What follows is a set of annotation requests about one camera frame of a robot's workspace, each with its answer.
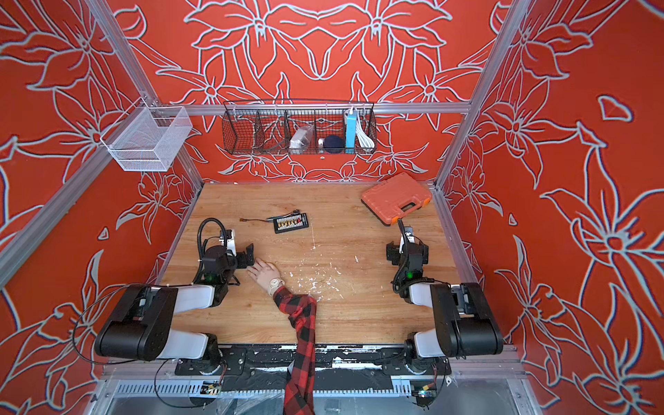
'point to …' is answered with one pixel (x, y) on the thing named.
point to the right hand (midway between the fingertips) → (403, 240)
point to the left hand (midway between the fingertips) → (239, 243)
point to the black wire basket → (283, 127)
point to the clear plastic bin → (149, 138)
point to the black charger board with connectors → (288, 222)
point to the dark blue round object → (334, 143)
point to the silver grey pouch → (302, 137)
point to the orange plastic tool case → (396, 197)
